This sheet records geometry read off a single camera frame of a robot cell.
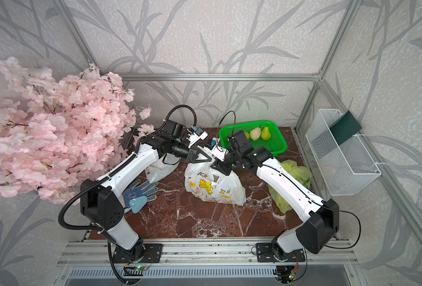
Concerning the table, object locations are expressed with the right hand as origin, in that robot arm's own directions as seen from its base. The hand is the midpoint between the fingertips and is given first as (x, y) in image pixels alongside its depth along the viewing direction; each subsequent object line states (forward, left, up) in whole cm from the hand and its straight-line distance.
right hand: (214, 160), depth 75 cm
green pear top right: (+33, -30, -19) cm, 49 cm away
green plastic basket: (+26, -37, -21) cm, 50 cm away
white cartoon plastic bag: (-9, +2, -4) cm, 10 cm away
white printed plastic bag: (+8, +30, -18) cm, 36 cm away
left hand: (-2, +2, +3) cm, 4 cm away
